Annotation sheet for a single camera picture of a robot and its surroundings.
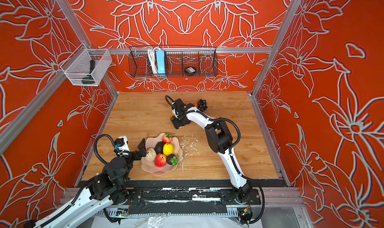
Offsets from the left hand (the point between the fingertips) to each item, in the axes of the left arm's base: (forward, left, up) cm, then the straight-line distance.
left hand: (136, 140), depth 74 cm
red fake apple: (-6, -12, -10) cm, 16 cm away
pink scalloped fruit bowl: (-8, -6, -16) cm, 18 cm away
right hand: (+22, -17, -15) cm, 31 cm away
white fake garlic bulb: (-3, -6, -9) cm, 11 cm away
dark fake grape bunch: (+37, -34, -13) cm, 52 cm away
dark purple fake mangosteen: (-5, -18, -10) cm, 21 cm away
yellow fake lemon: (+2, -15, -12) cm, 19 cm away
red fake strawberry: (+7, -14, -10) cm, 18 cm away
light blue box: (+45, -7, +17) cm, 48 cm away
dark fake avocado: (+2, -9, -12) cm, 15 cm away
